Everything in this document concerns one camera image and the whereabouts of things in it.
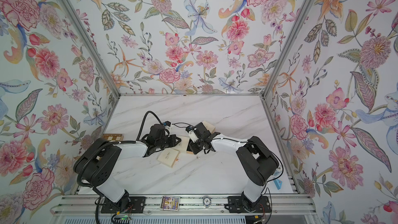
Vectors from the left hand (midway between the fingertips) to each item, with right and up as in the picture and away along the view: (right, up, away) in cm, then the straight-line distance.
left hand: (183, 140), depth 91 cm
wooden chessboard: (-44, +1, +4) cm, 44 cm away
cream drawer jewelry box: (-8, -8, -5) cm, 13 cm away
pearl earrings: (+8, -10, -1) cm, 13 cm away
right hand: (+5, -2, +1) cm, 6 cm away
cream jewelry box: (-1, -3, 0) cm, 3 cm away
